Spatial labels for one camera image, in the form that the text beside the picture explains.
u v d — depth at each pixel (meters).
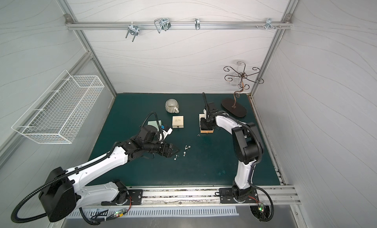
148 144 0.64
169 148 0.69
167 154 0.68
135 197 0.74
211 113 0.78
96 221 0.68
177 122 1.01
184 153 0.88
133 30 0.78
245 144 0.50
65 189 0.39
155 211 0.70
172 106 1.11
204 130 0.96
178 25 0.79
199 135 0.96
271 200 0.70
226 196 0.73
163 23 0.76
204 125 0.88
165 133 0.72
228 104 1.11
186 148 0.91
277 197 0.73
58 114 0.69
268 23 0.77
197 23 0.78
